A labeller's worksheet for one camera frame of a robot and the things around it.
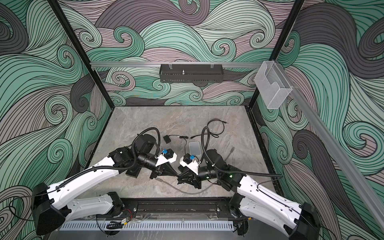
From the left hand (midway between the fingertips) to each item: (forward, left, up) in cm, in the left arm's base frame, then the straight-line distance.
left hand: (175, 171), depth 65 cm
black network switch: (+5, +25, -17) cm, 30 cm away
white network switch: (+23, -10, -20) cm, 32 cm away
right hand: (-3, -2, -2) cm, 4 cm away
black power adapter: (+30, +9, -21) cm, 37 cm away
